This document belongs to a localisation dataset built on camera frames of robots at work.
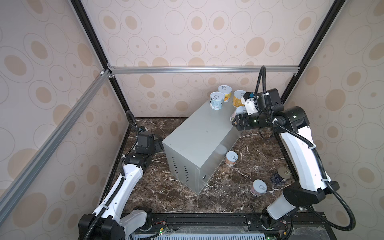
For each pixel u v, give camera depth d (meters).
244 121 0.57
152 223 0.73
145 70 0.92
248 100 0.57
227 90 0.79
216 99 0.74
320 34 0.77
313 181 0.40
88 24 0.72
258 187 0.80
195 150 0.61
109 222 0.38
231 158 0.92
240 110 0.64
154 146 0.71
